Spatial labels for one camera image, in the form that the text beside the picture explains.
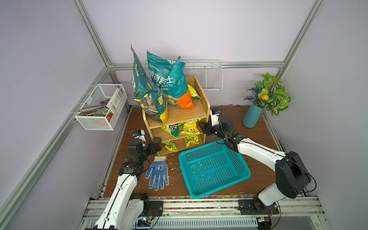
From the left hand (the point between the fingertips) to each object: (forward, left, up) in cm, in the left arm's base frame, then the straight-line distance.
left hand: (155, 142), depth 81 cm
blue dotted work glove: (-11, 0, -17) cm, 20 cm away
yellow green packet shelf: (+5, -11, +4) cm, 13 cm away
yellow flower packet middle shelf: (+6, -21, +4) cm, 22 cm away
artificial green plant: (+15, -66, +18) cm, 70 cm away
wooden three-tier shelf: (+4, -8, -11) cm, 14 cm away
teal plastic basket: (-11, -33, -17) cm, 39 cm away
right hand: (+9, -28, +5) cm, 30 cm away
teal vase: (+17, -65, -5) cm, 67 cm away
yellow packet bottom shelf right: (+7, -23, -12) cm, 27 cm away
